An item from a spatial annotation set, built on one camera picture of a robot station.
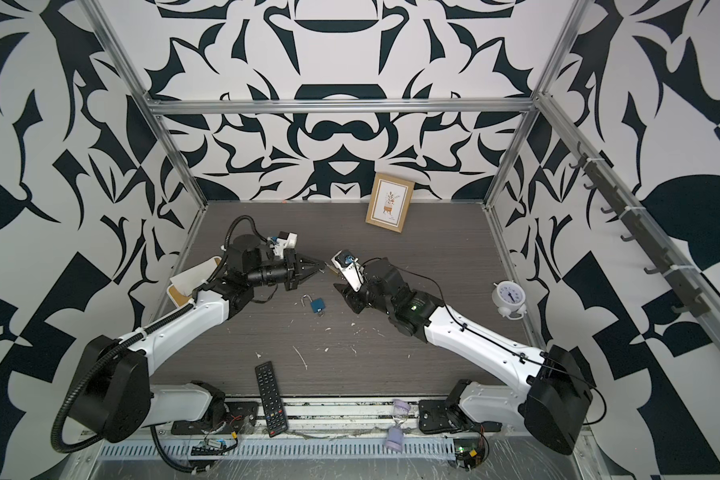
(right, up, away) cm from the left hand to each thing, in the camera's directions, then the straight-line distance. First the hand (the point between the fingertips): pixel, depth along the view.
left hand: (327, 259), depth 74 cm
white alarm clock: (+54, -13, +18) cm, 58 cm away
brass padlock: (+1, -2, +3) cm, 4 cm away
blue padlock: (-5, -16, +19) cm, 26 cm away
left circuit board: (-26, -42, -6) cm, 50 cm away
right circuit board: (+34, -45, -3) cm, 56 cm away
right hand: (+4, -5, +1) cm, 6 cm away
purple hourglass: (+16, -41, -3) cm, 44 cm away
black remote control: (-13, -38, 0) cm, 40 cm away
